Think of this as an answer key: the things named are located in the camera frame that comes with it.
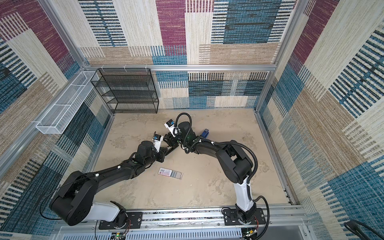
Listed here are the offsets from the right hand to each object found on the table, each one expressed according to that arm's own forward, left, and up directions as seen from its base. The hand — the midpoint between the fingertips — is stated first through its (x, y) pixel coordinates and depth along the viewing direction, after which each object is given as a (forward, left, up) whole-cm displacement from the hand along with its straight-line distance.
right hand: (166, 138), depth 90 cm
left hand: (-5, 0, -2) cm, 5 cm away
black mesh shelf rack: (+38, +30, +7) cm, 49 cm away
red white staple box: (-16, +1, -12) cm, 20 cm away
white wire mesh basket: (-4, +47, +23) cm, 53 cm away
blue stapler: (+10, -24, -10) cm, 28 cm away
